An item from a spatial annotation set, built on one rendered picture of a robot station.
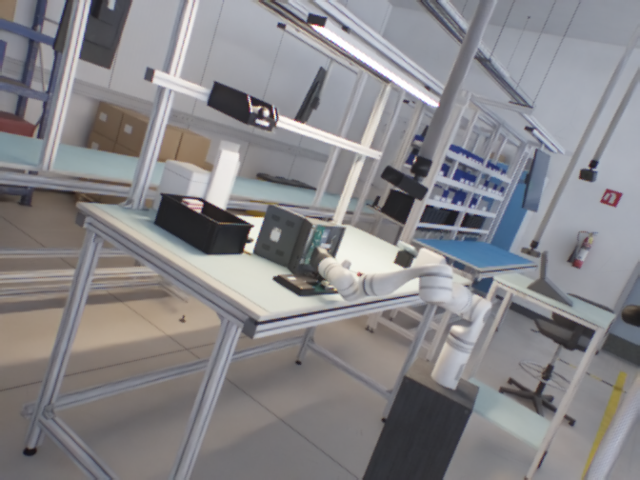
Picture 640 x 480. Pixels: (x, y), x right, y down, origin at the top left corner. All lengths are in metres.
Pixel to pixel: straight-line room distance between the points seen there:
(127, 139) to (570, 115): 5.92
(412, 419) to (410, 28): 8.26
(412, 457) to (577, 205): 6.67
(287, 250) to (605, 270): 6.64
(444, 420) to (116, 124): 4.48
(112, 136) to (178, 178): 3.51
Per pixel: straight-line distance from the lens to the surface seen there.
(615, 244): 8.28
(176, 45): 2.13
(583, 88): 8.61
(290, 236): 2.01
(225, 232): 1.89
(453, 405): 1.90
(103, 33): 3.39
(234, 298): 1.56
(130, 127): 5.47
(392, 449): 2.01
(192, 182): 2.14
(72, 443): 2.27
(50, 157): 2.78
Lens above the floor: 1.53
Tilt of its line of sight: 12 degrees down
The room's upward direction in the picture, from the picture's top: 20 degrees clockwise
